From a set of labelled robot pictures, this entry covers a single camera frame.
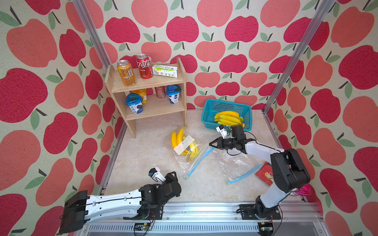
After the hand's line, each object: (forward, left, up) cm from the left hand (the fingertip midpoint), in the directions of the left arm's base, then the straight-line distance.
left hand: (178, 178), depth 79 cm
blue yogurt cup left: (+36, +26, +24) cm, 50 cm away
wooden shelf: (+51, +22, +15) cm, 58 cm away
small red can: (+49, +13, +22) cm, 55 cm away
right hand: (+18, -19, +3) cm, 27 cm away
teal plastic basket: (+58, -24, -1) cm, 63 cm away
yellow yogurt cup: (+44, +23, +24) cm, 55 cm away
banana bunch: (+41, -34, +5) cm, 54 cm away
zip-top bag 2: (+6, -32, 0) cm, 32 cm away
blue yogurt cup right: (+44, +4, +24) cm, 51 cm away
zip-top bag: (+7, -5, -3) cm, 9 cm away
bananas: (+16, -7, +2) cm, 18 cm away
